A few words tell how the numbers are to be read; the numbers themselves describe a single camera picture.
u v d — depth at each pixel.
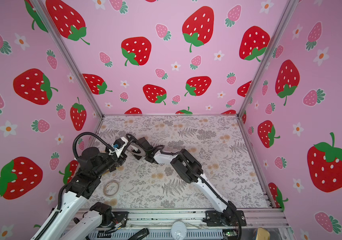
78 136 0.48
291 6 0.69
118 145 0.56
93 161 0.52
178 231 0.66
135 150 0.88
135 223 0.73
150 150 0.81
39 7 0.68
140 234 0.66
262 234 0.67
